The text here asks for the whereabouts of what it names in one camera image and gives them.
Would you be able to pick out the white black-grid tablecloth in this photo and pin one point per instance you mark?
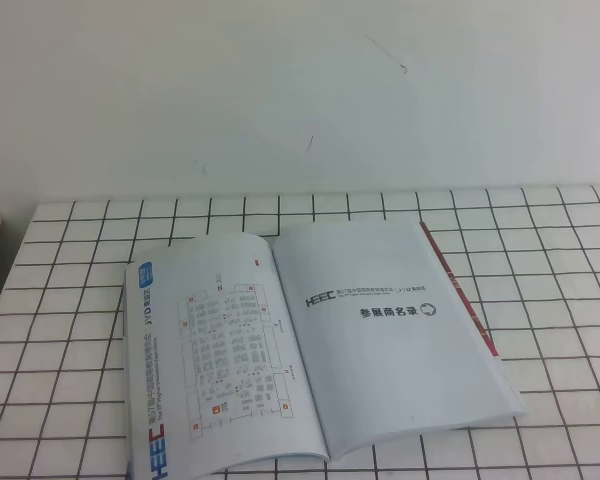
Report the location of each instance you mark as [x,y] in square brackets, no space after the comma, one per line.
[527,258]

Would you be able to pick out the white HEEC catalogue book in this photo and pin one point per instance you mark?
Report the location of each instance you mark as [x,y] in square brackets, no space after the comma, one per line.
[329,339]

